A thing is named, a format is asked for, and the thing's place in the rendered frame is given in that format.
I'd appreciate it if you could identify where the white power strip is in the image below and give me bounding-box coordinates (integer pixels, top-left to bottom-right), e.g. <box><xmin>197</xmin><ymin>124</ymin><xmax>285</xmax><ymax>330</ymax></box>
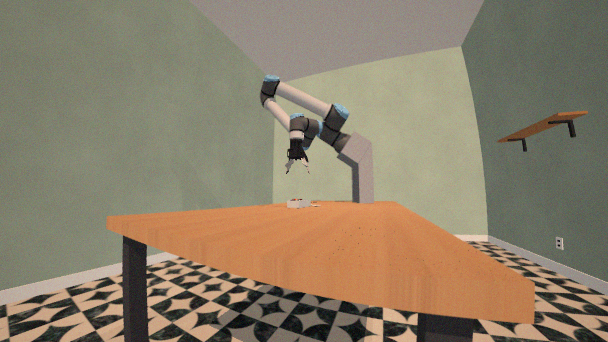
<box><xmin>287</xmin><ymin>199</ymin><xmax>312</xmax><ymax>208</ymax></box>

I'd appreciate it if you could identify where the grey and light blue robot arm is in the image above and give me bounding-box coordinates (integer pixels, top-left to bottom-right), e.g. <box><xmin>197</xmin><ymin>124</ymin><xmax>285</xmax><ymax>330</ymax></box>
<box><xmin>260</xmin><ymin>75</ymin><xmax>351</xmax><ymax>156</ymax></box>

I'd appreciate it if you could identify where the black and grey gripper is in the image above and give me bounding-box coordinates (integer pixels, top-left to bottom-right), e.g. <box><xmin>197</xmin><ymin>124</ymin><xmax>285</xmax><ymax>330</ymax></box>
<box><xmin>285</xmin><ymin>138</ymin><xmax>310</xmax><ymax>174</ymax></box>

